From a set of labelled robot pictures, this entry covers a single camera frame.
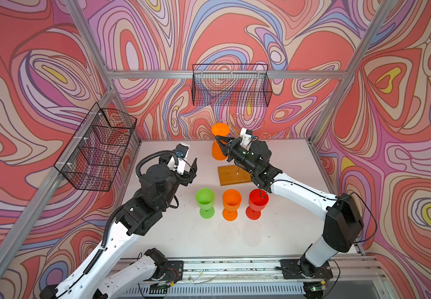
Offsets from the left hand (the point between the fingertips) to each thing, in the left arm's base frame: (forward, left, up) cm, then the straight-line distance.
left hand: (186, 155), depth 63 cm
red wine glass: (-3, -29, -25) cm, 39 cm away
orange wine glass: (-3, -18, -27) cm, 32 cm away
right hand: (+9, -9, -3) cm, 14 cm away
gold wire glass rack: (+50, -24, -25) cm, 61 cm away
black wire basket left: (+13, +41, -12) cm, 45 cm away
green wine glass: (-2, -6, -27) cm, 28 cm away
